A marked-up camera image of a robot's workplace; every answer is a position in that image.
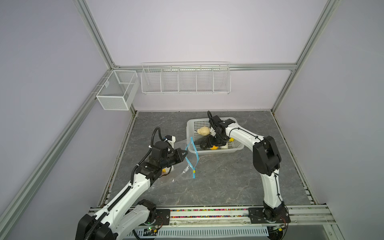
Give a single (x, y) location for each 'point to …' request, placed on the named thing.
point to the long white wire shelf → (189, 77)
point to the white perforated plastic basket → (193, 125)
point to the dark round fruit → (204, 145)
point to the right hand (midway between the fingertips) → (213, 146)
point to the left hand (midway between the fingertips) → (188, 154)
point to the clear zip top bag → (185, 169)
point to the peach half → (214, 147)
